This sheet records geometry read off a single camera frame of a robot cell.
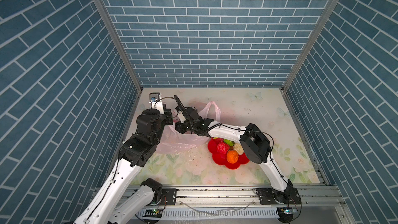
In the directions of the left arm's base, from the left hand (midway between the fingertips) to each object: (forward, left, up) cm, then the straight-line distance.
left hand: (166, 104), depth 67 cm
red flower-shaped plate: (-13, -26, -32) cm, 43 cm away
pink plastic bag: (-7, -1, -23) cm, 24 cm away
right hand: (+5, +1, -24) cm, 24 cm away
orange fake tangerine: (-13, -32, -27) cm, 44 cm away
